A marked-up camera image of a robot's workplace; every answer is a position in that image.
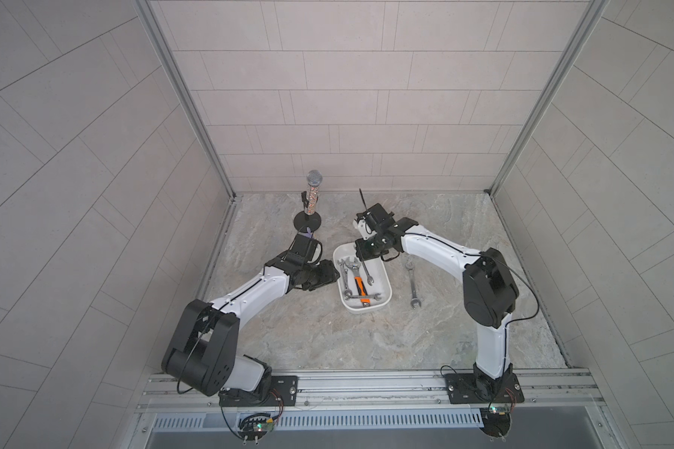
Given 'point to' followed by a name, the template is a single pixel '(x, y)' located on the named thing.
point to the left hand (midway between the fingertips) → (339, 274)
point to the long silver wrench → (415, 299)
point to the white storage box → (343, 252)
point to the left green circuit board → (256, 428)
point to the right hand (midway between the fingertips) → (357, 252)
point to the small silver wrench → (370, 279)
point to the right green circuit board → (495, 423)
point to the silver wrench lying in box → (349, 295)
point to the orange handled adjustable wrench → (362, 291)
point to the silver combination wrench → (344, 271)
